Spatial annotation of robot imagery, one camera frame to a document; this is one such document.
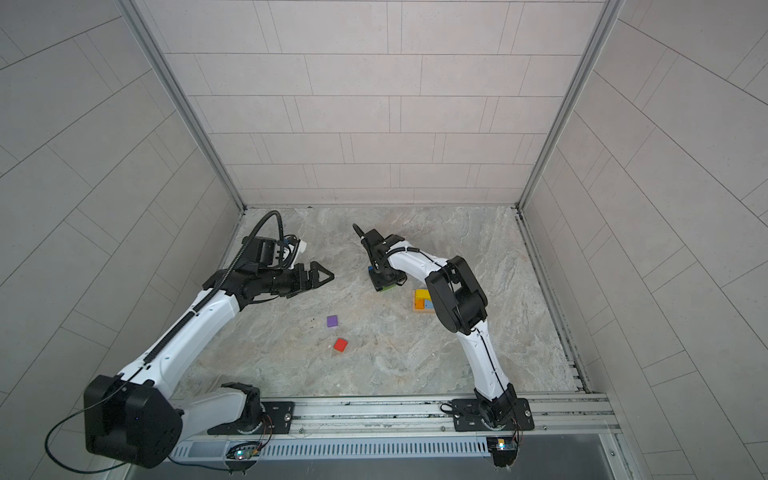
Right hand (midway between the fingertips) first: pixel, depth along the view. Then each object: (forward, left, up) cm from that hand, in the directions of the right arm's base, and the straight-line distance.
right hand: (384, 283), depth 97 cm
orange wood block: (-10, -11, +3) cm, 15 cm away
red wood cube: (-20, +13, +2) cm, 24 cm away
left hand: (-9, +13, +20) cm, 25 cm away
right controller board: (-46, -26, -1) cm, 53 cm away
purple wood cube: (-13, +15, +2) cm, 20 cm away
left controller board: (-43, +31, +5) cm, 53 cm away
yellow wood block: (-7, -12, +4) cm, 15 cm away
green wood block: (-6, -2, +8) cm, 11 cm away
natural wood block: (-12, -12, +2) cm, 16 cm away
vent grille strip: (-41, +40, 0) cm, 58 cm away
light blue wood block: (-24, -10, +31) cm, 41 cm away
